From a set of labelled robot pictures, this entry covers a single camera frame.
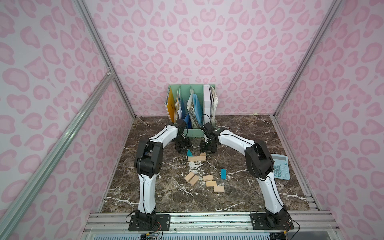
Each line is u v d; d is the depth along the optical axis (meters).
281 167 0.90
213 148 0.86
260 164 0.56
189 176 0.88
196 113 0.92
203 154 0.95
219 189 0.84
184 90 1.05
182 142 0.86
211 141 0.82
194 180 0.86
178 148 0.88
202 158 0.95
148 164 0.56
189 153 0.96
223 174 0.89
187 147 0.88
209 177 0.88
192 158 0.95
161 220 0.74
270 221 0.65
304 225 0.73
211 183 0.86
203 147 0.88
